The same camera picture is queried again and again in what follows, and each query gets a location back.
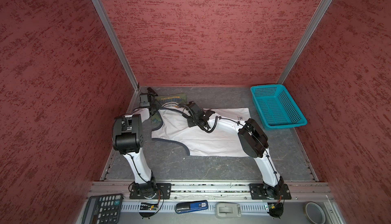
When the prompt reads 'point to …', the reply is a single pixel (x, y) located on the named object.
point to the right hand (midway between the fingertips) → (190, 123)
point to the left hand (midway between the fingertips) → (159, 106)
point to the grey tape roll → (314, 212)
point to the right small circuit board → (271, 206)
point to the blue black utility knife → (184, 207)
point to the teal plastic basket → (276, 108)
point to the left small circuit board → (147, 206)
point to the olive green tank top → (178, 98)
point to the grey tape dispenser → (227, 210)
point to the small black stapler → (151, 91)
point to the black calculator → (103, 209)
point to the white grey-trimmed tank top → (174, 126)
